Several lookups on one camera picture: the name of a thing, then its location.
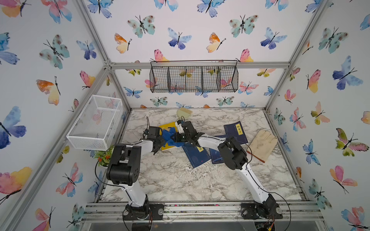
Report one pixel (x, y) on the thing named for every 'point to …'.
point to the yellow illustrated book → (166, 127)
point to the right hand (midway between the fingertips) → (170, 136)
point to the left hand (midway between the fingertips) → (164, 140)
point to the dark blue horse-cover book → (235, 130)
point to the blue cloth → (167, 138)
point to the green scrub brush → (184, 113)
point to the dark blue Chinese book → (197, 155)
